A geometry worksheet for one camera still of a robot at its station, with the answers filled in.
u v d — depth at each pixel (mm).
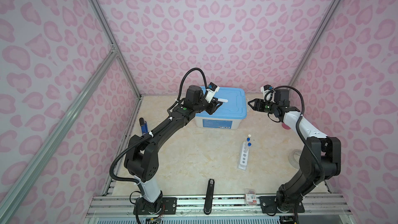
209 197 734
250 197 738
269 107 770
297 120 561
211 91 710
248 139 783
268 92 783
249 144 766
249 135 798
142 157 460
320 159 461
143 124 1006
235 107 903
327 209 728
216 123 952
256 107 804
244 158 839
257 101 803
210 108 737
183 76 607
